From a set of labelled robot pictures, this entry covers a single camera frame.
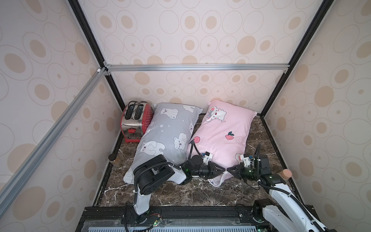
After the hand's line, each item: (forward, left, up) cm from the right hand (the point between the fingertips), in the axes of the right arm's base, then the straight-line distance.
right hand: (232, 169), depth 80 cm
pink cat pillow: (+25, +3, +1) cm, 26 cm away
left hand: (-4, +3, +3) cm, 6 cm away
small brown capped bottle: (+2, +69, +3) cm, 69 cm away
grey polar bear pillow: (+19, +39, +7) cm, 44 cm away
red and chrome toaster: (+30, +61, +8) cm, 69 cm away
